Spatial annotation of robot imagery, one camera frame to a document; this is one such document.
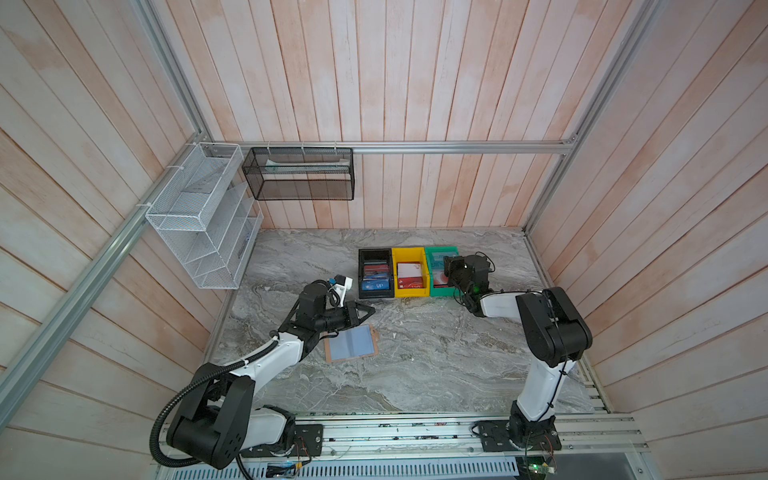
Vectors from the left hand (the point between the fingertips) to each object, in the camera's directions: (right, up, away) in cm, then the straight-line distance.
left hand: (374, 316), depth 81 cm
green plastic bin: (+22, +8, +22) cm, 32 cm away
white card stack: (+12, +12, +24) cm, 30 cm away
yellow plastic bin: (+9, +17, +25) cm, 32 cm away
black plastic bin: (0, +15, +28) cm, 32 cm away
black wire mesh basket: (-26, +46, +23) cm, 58 cm away
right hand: (+22, +18, +17) cm, 33 cm away
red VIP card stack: (+12, +7, +22) cm, 26 cm away
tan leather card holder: (-7, -10, +8) cm, 15 cm away
